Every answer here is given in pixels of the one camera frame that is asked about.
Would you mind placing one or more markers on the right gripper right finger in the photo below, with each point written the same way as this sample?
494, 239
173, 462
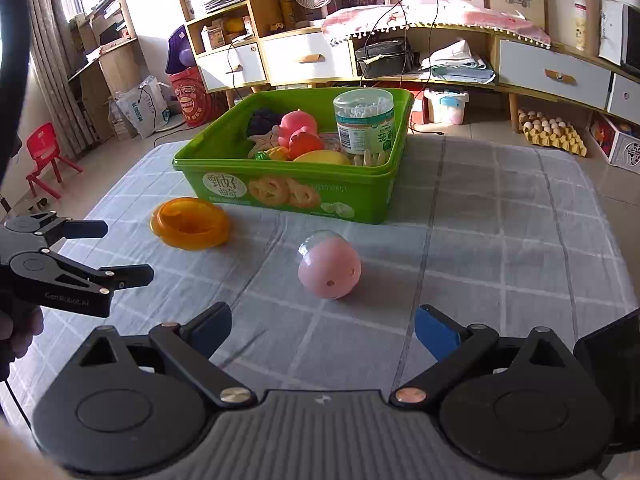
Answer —
457, 350

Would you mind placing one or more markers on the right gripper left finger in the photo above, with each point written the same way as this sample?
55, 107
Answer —
186, 350

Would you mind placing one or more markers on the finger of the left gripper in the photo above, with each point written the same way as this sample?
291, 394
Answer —
114, 278
72, 229

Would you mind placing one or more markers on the yellow toy corn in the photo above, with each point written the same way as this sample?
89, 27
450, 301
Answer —
276, 153

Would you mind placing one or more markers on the white starfish toy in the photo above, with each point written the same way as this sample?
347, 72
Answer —
263, 142

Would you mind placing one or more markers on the purple toy grapes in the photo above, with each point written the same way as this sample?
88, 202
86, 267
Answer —
262, 121

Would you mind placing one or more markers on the pink rubber pig toy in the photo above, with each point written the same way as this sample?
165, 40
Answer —
298, 134

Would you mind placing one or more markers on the yellow toy pot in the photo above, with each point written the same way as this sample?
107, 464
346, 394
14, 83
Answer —
326, 157

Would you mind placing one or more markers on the clear cotton swab jar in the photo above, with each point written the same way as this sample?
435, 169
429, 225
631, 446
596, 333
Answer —
365, 120

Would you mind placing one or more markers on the person left hand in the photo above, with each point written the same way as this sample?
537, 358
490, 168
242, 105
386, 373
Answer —
20, 322

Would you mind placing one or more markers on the orange yellow toy plate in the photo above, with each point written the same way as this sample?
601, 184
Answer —
189, 223

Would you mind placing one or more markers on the red child chair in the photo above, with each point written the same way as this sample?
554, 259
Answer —
42, 146

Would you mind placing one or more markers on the grey checked tablecloth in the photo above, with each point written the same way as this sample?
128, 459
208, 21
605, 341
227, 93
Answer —
512, 238

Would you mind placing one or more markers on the pink capsule egg toy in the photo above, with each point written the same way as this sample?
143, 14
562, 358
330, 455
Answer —
329, 267

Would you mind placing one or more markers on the red cartoon bin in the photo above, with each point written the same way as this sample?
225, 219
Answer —
197, 105

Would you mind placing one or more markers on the green cookie tin box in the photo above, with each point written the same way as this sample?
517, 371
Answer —
218, 166

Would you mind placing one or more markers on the yellow egg tray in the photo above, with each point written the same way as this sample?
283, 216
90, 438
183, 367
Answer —
550, 132

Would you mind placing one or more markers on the wooden tv cabinet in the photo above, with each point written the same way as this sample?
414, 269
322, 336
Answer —
242, 46

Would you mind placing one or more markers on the pink lace cloth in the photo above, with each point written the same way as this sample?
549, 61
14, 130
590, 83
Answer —
361, 21

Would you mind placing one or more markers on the white microwave oven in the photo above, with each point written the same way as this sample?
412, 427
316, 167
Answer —
619, 35

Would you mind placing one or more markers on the black phone on mount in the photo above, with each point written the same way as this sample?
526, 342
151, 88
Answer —
610, 355

